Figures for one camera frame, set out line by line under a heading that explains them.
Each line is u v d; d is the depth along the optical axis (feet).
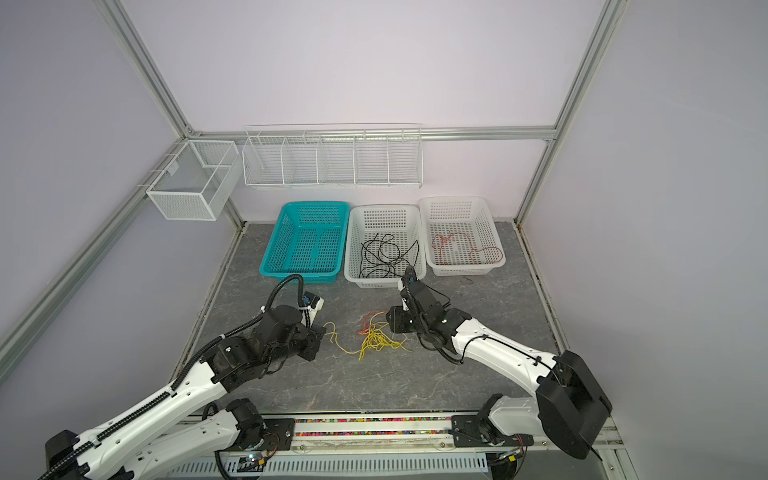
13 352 1.64
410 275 2.43
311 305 2.14
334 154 3.24
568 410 1.34
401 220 3.80
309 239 3.79
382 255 3.51
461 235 3.80
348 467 5.16
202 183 3.35
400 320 2.38
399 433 2.47
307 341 2.19
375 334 2.87
